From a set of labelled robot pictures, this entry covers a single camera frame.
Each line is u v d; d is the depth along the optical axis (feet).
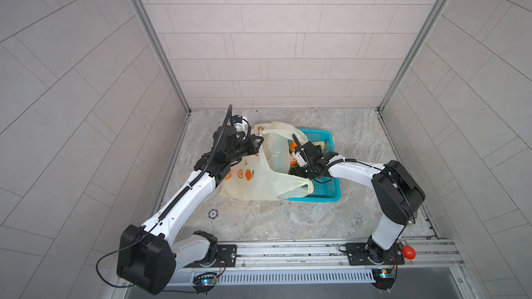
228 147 1.98
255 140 2.19
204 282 2.11
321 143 3.10
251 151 2.22
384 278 2.23
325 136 3.08
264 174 2.32
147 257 1.22
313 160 2.31
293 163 2.78
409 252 2.29
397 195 1.60
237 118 2.22
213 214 2.64
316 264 2.32
